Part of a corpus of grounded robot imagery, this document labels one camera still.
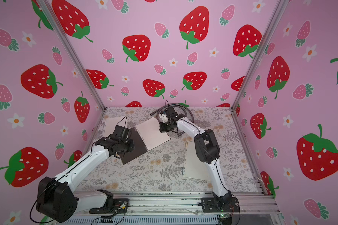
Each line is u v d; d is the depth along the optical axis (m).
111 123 1.12
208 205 0.73
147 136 1.03
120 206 0.72
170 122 0.75
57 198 0.40
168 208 0.73
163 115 0.91
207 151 0.58
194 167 0.87
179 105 1.23
